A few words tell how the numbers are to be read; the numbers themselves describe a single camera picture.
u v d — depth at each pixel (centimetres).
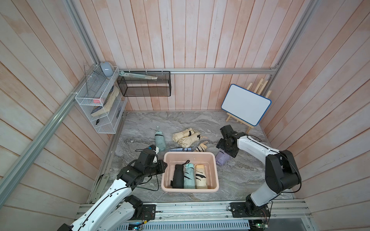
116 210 57
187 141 95
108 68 83
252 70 98
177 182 82
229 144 67
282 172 46
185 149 93
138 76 91
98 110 80
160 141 100
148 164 58
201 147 95
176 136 98
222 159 90
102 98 72
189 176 83
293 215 73
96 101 73
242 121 104
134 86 107
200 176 82
